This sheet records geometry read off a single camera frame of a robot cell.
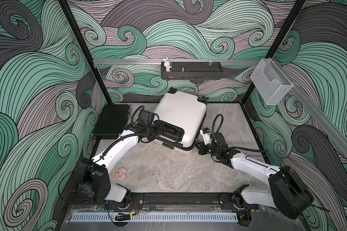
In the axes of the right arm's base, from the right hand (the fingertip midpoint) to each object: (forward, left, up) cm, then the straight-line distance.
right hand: (194, 145), depth 86 cm
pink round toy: (-15, +42, -4) cm, 45 cm away
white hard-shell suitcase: (+19, +5, +11) cm, 22 cm away
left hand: (+5, +18, +10) cm, 21 cm away
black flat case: (+23, +59, -5) cm, 63 cm away
